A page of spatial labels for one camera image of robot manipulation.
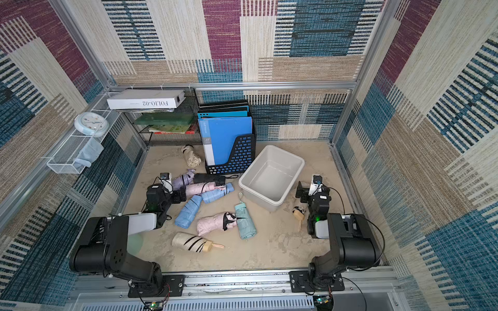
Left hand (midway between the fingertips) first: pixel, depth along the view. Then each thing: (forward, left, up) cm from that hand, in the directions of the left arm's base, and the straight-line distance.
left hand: (174, 186), depth 95 cm
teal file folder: (+30, -33, +21) cm, 49 cm away
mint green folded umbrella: (-20, -35, -4) cm, 40 cm away
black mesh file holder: (+11, -33, +8) cm, 36 cm away
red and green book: (+25, +3, +15) cm, 29 cm away
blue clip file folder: (+15, -23, +18) cm, 33 cm away
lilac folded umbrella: (+5, -3, -2) cm, 6 cm away
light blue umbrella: (-13, -7, -3) cm, 15 cm away
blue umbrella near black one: (-2, -21, -4) cm, 21 cm away
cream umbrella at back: (+16, -6, 0) cm, 17 cm away
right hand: (-1, -65, +4) cm, 65 cm away
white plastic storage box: (+9, -48, -6) cm, 49 cm away
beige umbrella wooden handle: (-15, -58, -4) cm, 60 cm away
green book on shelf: (+28, +6, +19) cm, 34 cm away
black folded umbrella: (+7, -12, -3) cm, 15 cm away
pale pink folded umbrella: (-1, -12, -1) cm, 12 cm away
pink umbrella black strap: (-18, -25, 0) cm, 31 cm away
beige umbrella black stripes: (-26, -13, -2) cm, 29 cm away
